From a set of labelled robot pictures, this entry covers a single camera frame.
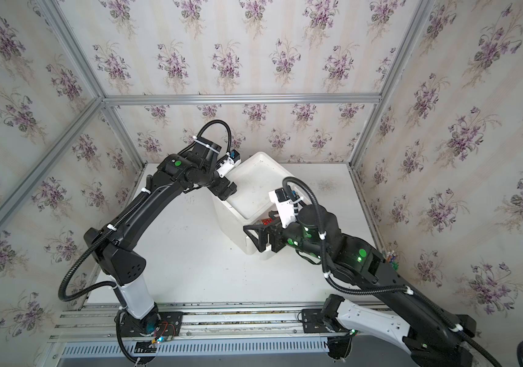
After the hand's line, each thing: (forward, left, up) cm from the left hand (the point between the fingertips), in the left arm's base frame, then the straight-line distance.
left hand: (226, 180), depth 79 cm
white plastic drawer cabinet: (-9, -9, -3) cm, 12 cm away
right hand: (-22, -13, +9) cm, 27 cm away
